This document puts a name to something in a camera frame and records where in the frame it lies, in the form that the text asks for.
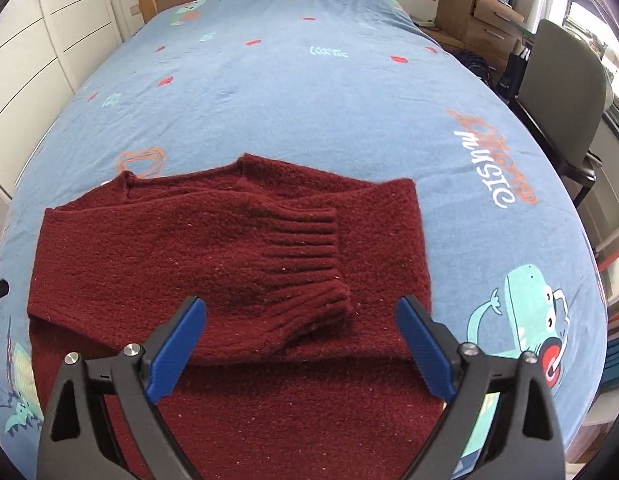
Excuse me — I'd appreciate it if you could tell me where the stack of blue cushions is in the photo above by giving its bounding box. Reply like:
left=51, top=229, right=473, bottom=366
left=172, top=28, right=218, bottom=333
left=602, top=330, right=619, bottom=391

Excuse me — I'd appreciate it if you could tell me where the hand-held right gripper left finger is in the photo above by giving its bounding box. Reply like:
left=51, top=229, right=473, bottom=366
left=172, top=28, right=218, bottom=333
left=36, top=296, right=206, bottom=480

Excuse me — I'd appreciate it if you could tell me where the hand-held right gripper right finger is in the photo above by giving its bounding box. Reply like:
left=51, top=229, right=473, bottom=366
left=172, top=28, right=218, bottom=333
left=395, top=296, right=565, bottom=480

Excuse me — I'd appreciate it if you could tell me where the black backpack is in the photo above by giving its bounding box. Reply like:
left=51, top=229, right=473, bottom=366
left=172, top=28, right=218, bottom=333
left=459, top=49, right=500, bottom=86

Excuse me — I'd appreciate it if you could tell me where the white wardrobe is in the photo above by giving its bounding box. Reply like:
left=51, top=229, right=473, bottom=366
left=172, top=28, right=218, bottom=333
left=0, top=0, right=140, bottom=271

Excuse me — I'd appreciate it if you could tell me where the grey chair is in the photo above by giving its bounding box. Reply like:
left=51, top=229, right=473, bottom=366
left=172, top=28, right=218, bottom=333
left=509, top=19, right=615, bottom=208

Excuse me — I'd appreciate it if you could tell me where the blue printed bed sheet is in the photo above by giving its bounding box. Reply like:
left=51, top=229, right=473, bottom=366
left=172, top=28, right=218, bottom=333
left=0, top=0, right=610, bottom=480

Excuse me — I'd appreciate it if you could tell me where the wooden nightstand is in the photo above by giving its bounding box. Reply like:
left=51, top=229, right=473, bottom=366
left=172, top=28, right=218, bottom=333
left=414, top=17, right=463, bottom=52

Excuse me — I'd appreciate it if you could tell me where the window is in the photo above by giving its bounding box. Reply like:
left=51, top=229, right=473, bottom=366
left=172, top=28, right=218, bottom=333
left=549, top=0, right=619, bottom=96

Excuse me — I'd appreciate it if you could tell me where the dark red knit sweater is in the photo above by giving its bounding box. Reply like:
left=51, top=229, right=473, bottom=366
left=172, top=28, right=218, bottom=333
left=26, top=152, right=453, bottom=480

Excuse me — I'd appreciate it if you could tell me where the wooden drawer cabinet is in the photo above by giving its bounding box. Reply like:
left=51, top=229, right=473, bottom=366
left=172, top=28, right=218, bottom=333
left=434, top=0, right=525, bottom=68

